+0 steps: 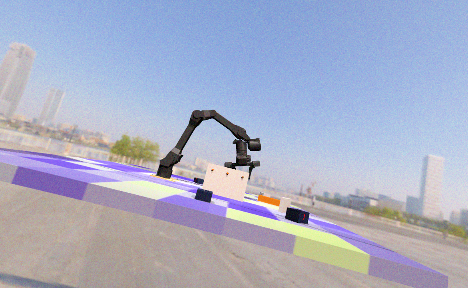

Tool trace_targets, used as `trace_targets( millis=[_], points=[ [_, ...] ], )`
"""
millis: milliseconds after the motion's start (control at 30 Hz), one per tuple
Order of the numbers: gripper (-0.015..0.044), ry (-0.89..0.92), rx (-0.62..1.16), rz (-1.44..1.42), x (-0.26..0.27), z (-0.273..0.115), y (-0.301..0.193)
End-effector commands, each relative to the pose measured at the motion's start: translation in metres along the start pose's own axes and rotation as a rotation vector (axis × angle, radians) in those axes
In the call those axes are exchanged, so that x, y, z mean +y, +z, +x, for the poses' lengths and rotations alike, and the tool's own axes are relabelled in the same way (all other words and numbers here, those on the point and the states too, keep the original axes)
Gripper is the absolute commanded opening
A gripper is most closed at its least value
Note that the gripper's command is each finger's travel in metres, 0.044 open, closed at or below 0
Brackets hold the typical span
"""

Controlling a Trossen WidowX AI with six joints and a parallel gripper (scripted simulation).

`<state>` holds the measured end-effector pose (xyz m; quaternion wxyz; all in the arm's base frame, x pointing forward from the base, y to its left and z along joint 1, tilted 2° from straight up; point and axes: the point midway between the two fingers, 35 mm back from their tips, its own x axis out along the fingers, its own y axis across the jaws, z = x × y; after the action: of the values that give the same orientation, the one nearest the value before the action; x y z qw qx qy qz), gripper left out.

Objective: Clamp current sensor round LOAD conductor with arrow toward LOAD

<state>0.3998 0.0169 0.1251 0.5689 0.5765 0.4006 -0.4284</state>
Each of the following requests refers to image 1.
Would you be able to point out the orange rectangular block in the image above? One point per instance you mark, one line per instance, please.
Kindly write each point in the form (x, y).
(268, 200)

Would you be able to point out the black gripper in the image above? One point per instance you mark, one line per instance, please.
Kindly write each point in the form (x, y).
(251, 164)

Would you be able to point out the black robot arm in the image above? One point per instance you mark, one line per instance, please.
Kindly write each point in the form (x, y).
(174, 156)

